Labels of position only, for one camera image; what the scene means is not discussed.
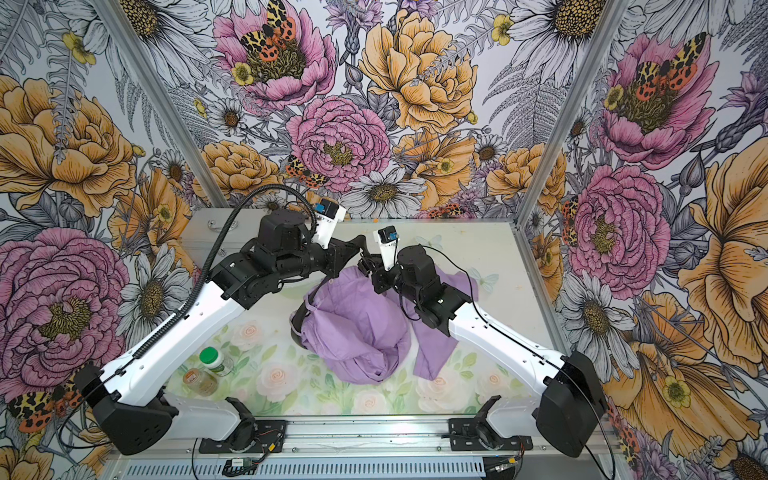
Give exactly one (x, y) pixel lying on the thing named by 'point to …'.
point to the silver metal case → (203, 227)
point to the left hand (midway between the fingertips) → (355, 257)
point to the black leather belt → (301, 313)
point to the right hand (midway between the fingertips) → (371, 266)
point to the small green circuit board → (241, 462)
